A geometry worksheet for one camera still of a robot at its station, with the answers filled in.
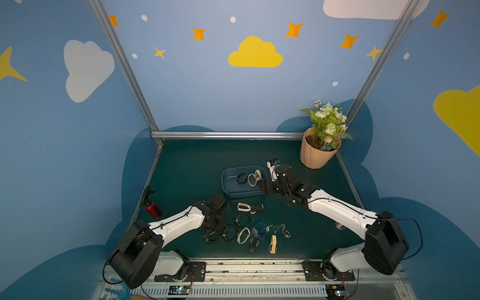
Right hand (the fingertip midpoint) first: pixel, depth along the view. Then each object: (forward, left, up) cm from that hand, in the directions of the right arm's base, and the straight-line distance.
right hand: (268, 178), depth 86 cm
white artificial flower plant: (+25, -29, +12) cm, 40 cm away
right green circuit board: (-41, -27, -16) cm, 51 cm away
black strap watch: (-9, +6, -14) cm, 18 cm away
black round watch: (-15, +11, -15) cm, 24 cm away
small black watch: (+8, +13, -13) cm, 20 cm away
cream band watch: (-22, +12, -13) cm, 28 cm away
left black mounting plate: (-38, +28, -15) cm, 50 cm away
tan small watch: (+10, +5, -12) cm, 16 cm away
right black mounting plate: (-35, -20, -6) cm, 41 cm away
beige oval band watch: (+7, +9, -14) cm, 18 cm away
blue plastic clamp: (-47, +55, -15) cm, 74 cm away
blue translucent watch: (-19, +3, -15) cm, 24 cm away
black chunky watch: (-25, +25, -11) cm, 37 cm away
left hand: (-20, +19, -14) cm, 31 cm away
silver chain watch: (-20, -9, -15) cm, 26 cm away
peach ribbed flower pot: (+18, -24, -4) cm, 30 cm away
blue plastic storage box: (+3, +19, -16) cm, 25 cm away
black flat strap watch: (-25, +5, -15) cm, 29 cm away
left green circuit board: (-44, +34, -15) cm, 58 cm away
